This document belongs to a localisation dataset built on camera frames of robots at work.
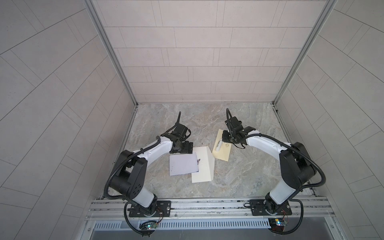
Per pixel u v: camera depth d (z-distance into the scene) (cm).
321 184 42
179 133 70
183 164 85
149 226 65
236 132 69
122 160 42
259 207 71
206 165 85
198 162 86
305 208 74
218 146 91
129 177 43
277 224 68
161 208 71
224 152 93
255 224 68
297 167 45
